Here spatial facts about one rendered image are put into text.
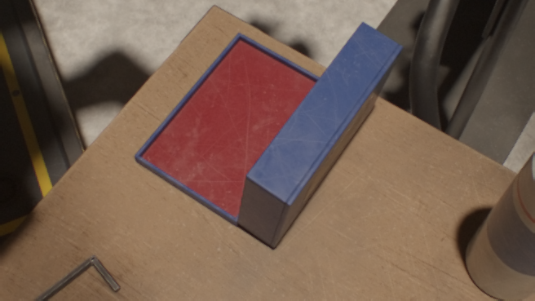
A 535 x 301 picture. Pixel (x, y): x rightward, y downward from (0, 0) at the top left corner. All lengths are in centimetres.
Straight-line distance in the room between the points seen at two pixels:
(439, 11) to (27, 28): 49
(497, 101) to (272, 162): 80
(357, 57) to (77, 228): 27
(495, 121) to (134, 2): 66
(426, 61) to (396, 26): 52
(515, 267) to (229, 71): 31
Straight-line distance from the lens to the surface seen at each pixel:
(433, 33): 80
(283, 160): 51
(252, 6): 133
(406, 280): 62
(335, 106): 54
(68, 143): 85
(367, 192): 64
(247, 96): 67
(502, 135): 124
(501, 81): 129
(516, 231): 52
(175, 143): 65
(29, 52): 93
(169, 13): 133
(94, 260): 62
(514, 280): 58
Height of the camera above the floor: 105
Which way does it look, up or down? 62 degrees down
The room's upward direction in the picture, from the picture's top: straight up
